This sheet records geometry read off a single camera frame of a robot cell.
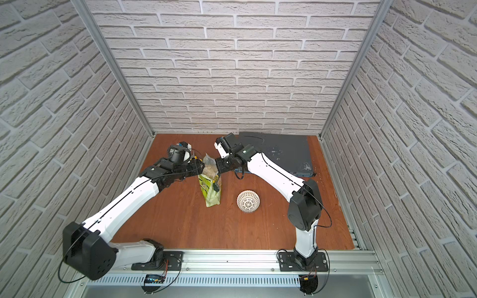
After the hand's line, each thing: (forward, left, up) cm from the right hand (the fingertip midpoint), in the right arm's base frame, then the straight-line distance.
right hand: (213, 169), depth 80 cm
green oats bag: (-6, +1, -2) cm, 6 cm away
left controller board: (-38, +25, -22) cm, 51 cm away
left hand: (+4, +6, +2) cm, 8 cm away
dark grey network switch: (+20, -37, -16) cm, 45 cm away
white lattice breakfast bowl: (-8, -15, -18) cm, 25 cm away
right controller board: (-42, -36, -20) cm, 59 cm away
